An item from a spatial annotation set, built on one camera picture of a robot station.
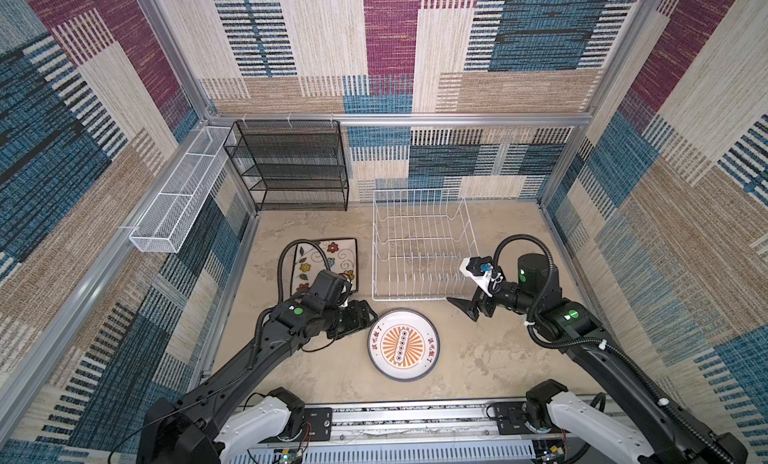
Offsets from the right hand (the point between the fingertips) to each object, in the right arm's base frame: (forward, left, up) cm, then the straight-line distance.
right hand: (461, 282), depth 73 cm
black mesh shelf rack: (+54, +51, -5) cm, 74 cm away
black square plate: (+19, +43, -18) cm, 51 cm away
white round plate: (-8, +14, -20) cm, 25 cm away
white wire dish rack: (+29, +6, -20) cm, 35 cm away
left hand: (-4, +22, -8) cm, 24 cm away
